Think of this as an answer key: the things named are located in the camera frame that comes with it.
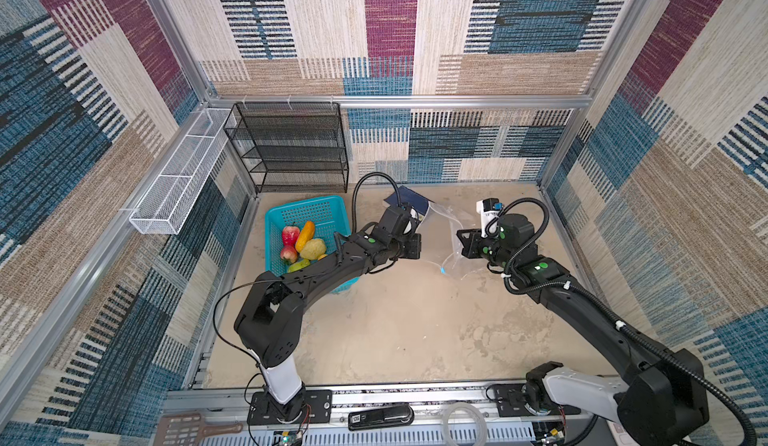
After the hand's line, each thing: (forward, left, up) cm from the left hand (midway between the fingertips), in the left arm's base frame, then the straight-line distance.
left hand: (424, 241), depth 85 cm
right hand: (-2, -8, +5) cm, 10 cm away
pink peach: (+5, +41, -12) cm, 43 cm away
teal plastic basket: (+20, +30, -11) cm, 38 cm away
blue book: (+29, -2, -15) cm, 33 cm away
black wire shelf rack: (+41, +44, +1) cm, 61 cm away
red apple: (+12, +43, -13) cm, 46 cm away
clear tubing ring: (-38, -4, -14) cm, 41 cm away
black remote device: (-39, +10, -16) cm, 43 cm away
